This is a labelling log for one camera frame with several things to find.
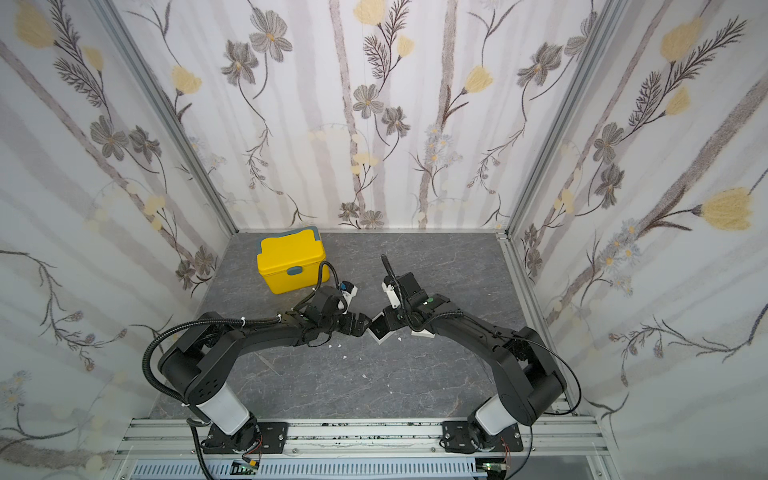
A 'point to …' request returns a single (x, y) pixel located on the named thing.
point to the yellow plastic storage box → (290, 259)
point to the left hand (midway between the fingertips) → (364, 315)
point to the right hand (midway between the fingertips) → (390, 311)
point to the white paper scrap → (364, 376)
